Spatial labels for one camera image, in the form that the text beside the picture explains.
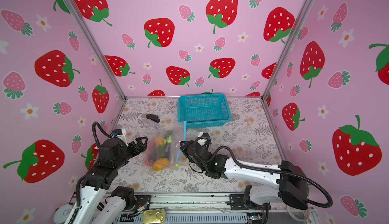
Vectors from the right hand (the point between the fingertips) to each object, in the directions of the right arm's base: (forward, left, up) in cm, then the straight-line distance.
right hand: (177, 141), depth 72 cm
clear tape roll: (-19, -61, -24) cm, 68 cm away
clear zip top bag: (+3, +10, -13) cm, 17 cm away
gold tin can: (-29, +7, -18) cm, 35 cm away
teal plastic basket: (+41, -8, -22) cm, 47 cm away
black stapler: (+27, +27, -19) cm, 42 cm away
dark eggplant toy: (+11, +10, -11) cm, 18 cm away
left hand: (0, +18, -1) cm, 18 cm away
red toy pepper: (-6, +17, -13) cm, 22 cm away
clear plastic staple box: (+20, +22, -20) cm, 36 cm away
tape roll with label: (-33, +48, -15) cm, 60 cm away
